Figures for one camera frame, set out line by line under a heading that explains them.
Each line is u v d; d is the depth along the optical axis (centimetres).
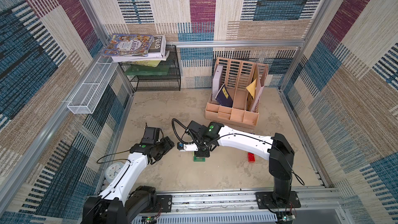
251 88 86
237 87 118
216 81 99
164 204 73
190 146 69
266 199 74
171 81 118
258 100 88
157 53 79
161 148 76
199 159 83
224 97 104
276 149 49
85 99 70
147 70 99
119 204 41
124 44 82
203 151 70
